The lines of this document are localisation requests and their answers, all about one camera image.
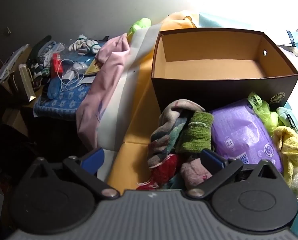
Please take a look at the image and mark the dark brown cardboard box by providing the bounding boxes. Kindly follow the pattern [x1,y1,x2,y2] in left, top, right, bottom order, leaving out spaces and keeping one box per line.
[151,28,298,113]

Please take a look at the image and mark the striped socks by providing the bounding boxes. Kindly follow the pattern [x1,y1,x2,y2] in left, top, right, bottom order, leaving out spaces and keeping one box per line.
[27,41,57,85]

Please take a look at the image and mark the red knitted cloth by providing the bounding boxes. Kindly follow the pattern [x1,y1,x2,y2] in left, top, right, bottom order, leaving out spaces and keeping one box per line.
[136,154,182,190]

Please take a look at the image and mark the white charger with cable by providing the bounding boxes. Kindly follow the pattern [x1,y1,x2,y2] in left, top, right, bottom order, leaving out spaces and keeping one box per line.
[56,59,88,92]

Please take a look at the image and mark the pink garment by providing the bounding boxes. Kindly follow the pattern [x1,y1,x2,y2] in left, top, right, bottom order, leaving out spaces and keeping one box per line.
[76,33,132,150]

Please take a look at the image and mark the purple plastic packet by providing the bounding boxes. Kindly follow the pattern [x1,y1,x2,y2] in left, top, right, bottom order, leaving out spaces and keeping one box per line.
[210,99,284,173]

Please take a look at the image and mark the grey paper gift bag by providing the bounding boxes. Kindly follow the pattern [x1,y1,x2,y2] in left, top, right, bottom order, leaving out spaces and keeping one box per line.
[13,64,36,103]

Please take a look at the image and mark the neon green mesh bag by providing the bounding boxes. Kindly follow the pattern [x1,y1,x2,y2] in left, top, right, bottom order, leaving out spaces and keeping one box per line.
[247,92,279,134]

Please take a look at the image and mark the blue sock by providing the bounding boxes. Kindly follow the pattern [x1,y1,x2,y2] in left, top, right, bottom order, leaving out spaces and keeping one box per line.
[47,79,62,99]

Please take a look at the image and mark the blue patterned knit blanket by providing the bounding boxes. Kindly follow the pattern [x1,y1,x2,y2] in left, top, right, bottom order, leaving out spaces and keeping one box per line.
[34,82,92,120]

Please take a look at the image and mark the white gloves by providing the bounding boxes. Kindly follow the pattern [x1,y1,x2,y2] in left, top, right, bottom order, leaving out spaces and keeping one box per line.
[69,35,101,55]

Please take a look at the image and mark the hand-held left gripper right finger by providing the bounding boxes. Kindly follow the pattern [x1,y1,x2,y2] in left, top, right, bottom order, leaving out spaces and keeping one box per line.
[186,149,285,198]

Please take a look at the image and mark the yellow printed card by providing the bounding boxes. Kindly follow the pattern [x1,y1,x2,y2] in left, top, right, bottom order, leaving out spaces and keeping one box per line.
[84,57,102,77]

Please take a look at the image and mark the teal fabric pouch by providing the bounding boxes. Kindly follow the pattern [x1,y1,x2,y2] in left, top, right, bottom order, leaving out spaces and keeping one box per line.
[276,107,298,140]

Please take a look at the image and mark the multicolour fleece cloth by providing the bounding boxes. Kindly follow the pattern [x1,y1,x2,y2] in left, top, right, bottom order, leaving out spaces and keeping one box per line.
[148,99,207,169]

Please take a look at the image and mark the red small box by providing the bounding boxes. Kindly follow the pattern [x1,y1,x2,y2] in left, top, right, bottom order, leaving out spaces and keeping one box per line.
[50,53,64,79]

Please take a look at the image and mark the green knitted towel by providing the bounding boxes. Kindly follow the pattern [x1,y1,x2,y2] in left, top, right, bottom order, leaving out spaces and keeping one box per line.
[175,111,214,154]

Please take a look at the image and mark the neon green plush toy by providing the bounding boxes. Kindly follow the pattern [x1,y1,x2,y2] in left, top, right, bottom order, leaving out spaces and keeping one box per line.
[127,17,152,38]

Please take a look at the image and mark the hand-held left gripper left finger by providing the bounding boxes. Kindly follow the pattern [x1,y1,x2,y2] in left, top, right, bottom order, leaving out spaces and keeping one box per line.
[27,147,120,200]

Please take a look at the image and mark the yellow cloth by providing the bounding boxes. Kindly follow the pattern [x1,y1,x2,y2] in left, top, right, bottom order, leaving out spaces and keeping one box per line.
[271,126,298,180]

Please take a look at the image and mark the pink plush cloth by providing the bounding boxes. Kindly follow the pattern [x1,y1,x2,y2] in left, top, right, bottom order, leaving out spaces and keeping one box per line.
[180,159,213,190]

